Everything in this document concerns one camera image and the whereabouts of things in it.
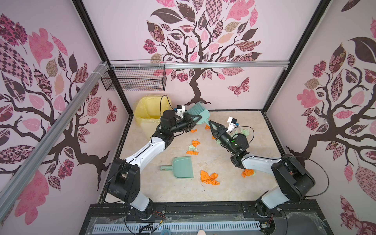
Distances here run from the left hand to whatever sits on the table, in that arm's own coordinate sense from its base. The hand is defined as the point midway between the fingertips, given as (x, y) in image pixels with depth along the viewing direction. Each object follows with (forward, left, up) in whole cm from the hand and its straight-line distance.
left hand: (203, 119), depth 75 cm
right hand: (-2, -3, 0) cm, 4 cm away
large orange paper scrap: (-20, -2, -30) cm, 36 cm away
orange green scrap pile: (-2, +5, -28) cm, 29 cm away
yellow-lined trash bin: (+18, +35, -12) cm, 41 cm away
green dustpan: (-14, +12, -29) cm, 35 cm away
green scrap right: (+13, -35, -30) cm, 48 cm away
